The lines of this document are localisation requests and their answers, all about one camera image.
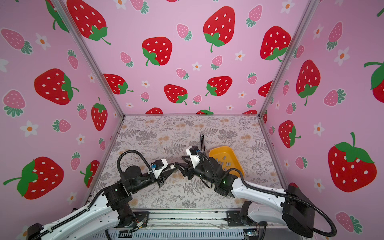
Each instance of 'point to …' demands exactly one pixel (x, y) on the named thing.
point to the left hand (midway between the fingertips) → (174, 165)
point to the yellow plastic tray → (225, 155)
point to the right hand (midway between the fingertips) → (178, 160)
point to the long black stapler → (202, 143)
